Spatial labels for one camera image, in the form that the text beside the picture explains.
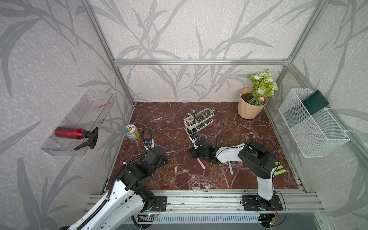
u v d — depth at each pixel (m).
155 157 0.53
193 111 0.92
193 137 0.84
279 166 0.87
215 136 1.01
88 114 0.75
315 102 0.73
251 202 0.74
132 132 0.92
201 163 0.87
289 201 0.75
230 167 0.86
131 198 0.61
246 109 1.01
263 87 0.92
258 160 0.50
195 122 0.96
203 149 0.73
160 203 0.74
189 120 0.96
